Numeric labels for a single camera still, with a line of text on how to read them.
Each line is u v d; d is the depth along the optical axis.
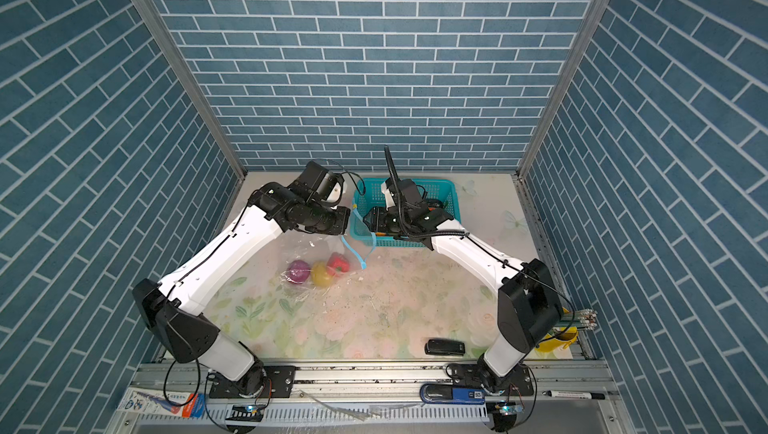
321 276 0.87
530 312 0.45
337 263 0.85
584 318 0.67
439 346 0.77
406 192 0.63
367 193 1.06
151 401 0.70
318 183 0.57
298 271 0.88
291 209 0.50
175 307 0.41
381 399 0.73
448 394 0.74
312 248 0.89
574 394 0.72
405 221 0.63
